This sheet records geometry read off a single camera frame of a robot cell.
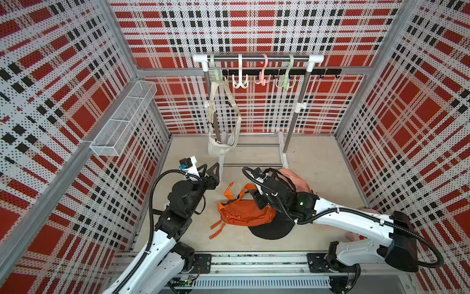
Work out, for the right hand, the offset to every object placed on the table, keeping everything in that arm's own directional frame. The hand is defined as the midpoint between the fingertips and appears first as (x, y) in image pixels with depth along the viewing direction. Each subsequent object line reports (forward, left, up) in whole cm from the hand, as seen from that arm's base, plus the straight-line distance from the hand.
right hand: (256, 187), depth 74 cm
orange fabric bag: (-4, +6, -17) cm, 18 cm away
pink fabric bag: (+9, -23, -14) cm, 28 cm away
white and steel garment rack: (+33, -18, -11) cm, 39 cm away
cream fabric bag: (+24, +20, -2) cm, 31 cm away
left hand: (+6, +16, +9) cm, 19 cm away
